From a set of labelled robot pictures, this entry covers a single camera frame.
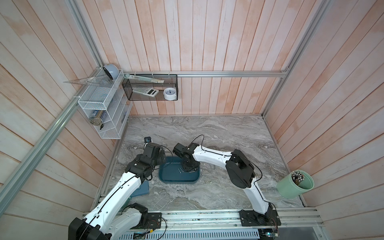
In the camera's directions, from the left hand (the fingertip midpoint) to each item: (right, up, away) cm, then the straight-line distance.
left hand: (154, 156), depth 81 cm
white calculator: (-9, +40, +17) cm, 45 cm away
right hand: (+19, -9, +12) cm, 24 cm away
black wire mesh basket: (-8, +45, +24) cm, 52 cm away
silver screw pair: (+13, -11, +9) cm, 19 cm away
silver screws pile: (+21, -11, +7) cm, 25 cm away
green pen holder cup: (+72, -11, -9) cm, 74 cm away
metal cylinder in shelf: (-28, +22, -5) cm, 36 cm away
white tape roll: (+7, +38, +14) cm, 41 cm away
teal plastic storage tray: (+9, -11, +9) cm, 17 cm away
